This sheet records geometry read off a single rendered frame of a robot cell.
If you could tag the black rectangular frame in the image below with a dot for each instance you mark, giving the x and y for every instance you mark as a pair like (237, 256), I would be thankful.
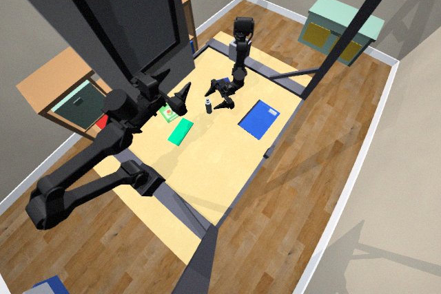
(88, 15)

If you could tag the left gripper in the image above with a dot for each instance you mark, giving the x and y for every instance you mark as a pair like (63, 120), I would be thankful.
(176, 102)

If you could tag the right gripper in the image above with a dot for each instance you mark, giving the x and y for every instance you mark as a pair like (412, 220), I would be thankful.
(228, 102)

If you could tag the green flat rectangular slab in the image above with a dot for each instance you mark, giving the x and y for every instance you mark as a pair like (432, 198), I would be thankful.
(180, 131)

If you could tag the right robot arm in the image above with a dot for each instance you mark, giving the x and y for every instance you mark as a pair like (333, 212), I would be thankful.
(246, 25)

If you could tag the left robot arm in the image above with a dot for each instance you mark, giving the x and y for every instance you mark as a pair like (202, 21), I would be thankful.
(55, 204)

